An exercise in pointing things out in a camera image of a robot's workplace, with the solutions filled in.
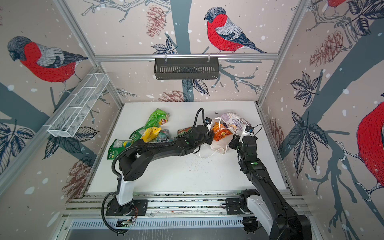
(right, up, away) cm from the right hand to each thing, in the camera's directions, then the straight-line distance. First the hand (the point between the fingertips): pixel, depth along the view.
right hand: (233, 136), depth 82 cm
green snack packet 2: (-31, +1, +16) cm, 34 cm away
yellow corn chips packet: (-49, 0, +8) cm, 50 cm away
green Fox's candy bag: (-72, -8, +10) cm, 73 cm away
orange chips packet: (-7, +1, +3) cm, 8 cm away
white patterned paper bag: (+1, +7, +4) cm, 8 cm away
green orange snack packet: (-62, -2, +15) cm, 63 cm away
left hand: (-10, +2, +4) cm, 11 cm away
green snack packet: (-47, +10, +18) cm, 51 cm away
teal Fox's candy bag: (-42, -2, +11) cm, 44 cm away
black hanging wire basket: (-29, +46, +24) cm, 59 cm away
